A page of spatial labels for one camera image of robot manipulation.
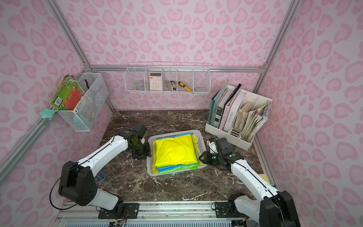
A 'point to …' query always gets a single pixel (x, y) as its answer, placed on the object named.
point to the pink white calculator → (155, 81)
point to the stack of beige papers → (248, 122)
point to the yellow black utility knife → (185, 87)
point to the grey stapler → (168, 85)
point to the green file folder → (214, 103)
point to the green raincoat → (191, 167)
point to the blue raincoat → (162, 168)
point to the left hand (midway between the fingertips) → (150, 153)
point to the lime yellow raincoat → (176, 151)
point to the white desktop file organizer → (233, 136)
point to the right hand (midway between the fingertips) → (201, 157)
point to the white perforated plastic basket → (149, 161)
